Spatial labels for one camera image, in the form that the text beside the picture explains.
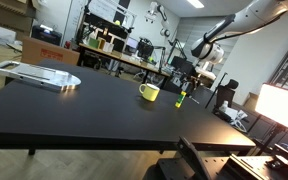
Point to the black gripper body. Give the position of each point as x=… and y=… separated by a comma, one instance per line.
x=190, y=81

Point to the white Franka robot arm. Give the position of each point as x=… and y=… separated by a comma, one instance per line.
x=250, y=16

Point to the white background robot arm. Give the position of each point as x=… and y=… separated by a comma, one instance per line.
x=159, y=15

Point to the black tripod pole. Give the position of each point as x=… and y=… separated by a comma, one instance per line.
x=215, y=90

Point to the yellow mug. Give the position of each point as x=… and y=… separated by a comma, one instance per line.
x=150, y=92

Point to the black office chair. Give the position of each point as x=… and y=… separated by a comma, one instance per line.
x=225, y=93

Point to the white spray bottle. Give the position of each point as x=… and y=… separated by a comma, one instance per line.
x=224, y=106

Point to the long wooden desk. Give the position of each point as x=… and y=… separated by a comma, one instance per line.
x=124, y=59

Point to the small computer monitor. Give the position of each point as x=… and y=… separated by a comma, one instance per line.
x=132, y=44

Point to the ceiling light fixture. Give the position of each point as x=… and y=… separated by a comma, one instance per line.
x=196, y=3

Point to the bright light panel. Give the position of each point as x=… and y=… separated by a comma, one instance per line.
x=280, y=106

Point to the green box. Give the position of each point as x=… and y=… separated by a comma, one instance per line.
x=94, y=43

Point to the brown cardboard box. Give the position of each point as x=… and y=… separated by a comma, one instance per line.
x=49, y=51

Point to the aluminium metal plate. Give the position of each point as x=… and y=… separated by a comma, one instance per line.
x=37, y=76

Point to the black printer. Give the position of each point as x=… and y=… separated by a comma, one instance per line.
x=46, y=34

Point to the stacked cardboard boxes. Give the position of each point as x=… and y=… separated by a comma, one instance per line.
x=9, y=15

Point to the black perforated camera mount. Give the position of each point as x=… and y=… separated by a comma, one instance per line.
x=217, y=165

